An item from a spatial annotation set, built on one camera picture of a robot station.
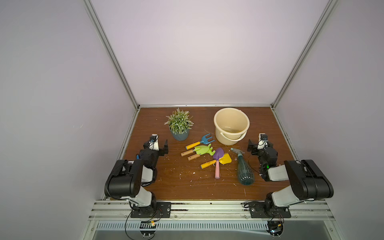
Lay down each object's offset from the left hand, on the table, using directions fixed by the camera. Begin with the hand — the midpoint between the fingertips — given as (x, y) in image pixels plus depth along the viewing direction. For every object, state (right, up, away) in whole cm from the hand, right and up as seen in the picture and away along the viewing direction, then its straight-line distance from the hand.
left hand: (161, 138), depth 90 cm
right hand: (+61, +1, 0) cm, 61 cm away
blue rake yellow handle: (+27, -2, +8) cm, 28 cm away
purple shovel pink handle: (+35, -10, 0) cm, 37 cm away
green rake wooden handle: (+31, -9, +3) cm, 32 cm away
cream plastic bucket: (+47, +8, +16) cm, 51 cm away
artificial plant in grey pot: (+12, +9, -1) cm, 15 cm away
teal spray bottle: (+49, -18, -10) cm, 53 cm away
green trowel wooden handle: (+24, -8, +3) cm, 25 cm away
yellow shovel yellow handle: (+40, -13, 0) cm, 42 cm away
